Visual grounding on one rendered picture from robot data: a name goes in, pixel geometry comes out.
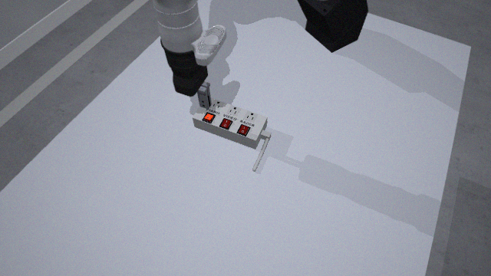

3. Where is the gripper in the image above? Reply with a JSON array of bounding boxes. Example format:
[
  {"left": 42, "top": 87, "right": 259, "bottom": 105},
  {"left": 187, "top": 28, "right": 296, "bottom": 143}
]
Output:
[{"left": 157, "top": 15, "right": 226, "bottom": 109}]

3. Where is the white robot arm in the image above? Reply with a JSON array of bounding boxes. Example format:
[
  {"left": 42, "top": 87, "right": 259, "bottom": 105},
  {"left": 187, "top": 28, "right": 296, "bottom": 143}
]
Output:
[{"left": 152, "top": 0, "right": 199, "bottom": 28}]

